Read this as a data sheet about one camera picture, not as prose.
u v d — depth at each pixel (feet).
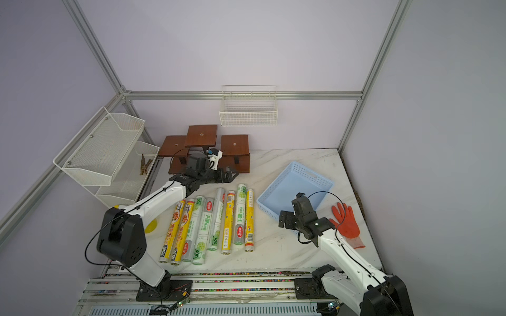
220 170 2.51
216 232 2.80
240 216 2.91
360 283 1.38
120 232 1.64
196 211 3.00
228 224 2.89
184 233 2.80
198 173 2.27
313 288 2.29
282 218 2.47
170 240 2.74
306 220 2.04
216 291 2.45
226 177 2.57
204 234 2.76
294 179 3.51
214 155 2.58
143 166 3.14
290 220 2.46
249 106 3.22
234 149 3.32
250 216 2.97
